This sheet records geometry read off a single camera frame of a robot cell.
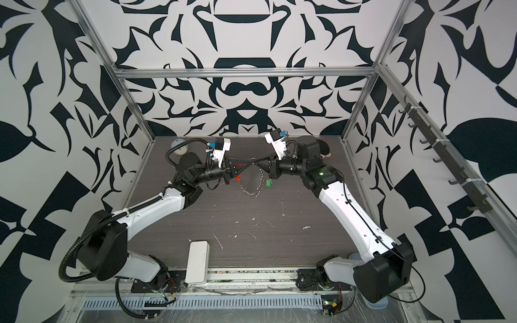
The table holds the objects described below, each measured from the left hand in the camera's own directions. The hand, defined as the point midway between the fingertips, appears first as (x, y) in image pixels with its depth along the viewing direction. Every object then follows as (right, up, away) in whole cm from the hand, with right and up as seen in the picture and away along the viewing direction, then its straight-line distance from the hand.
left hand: (253, 158), depth 67 cm
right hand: (+1, -1, +1) cm, 2 cm away
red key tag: (-5, -7, +1) cm, 9 cm away
